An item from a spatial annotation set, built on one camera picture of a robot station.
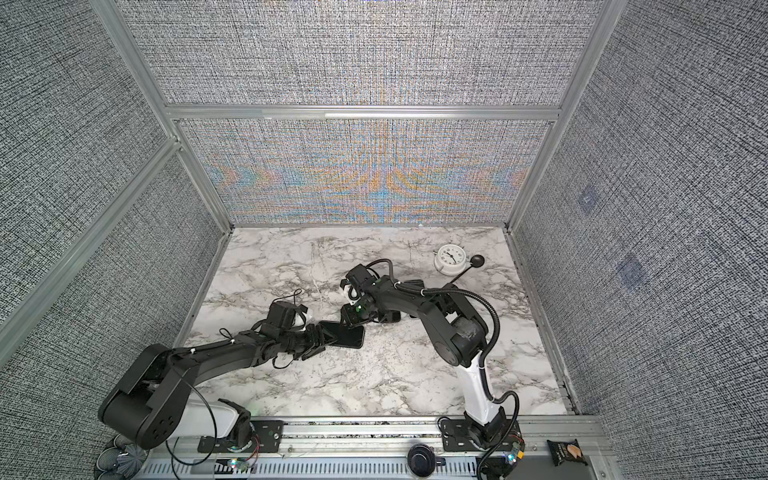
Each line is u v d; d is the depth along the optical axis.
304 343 0.77
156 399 0.43
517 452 0.69
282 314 0.72
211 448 0.72
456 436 0.73
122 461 0.69
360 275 0.78
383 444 0.73
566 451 0.70
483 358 0.54
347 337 0.89
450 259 1.05
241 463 0.70
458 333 0.53
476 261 1.06
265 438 0.73
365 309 0.80
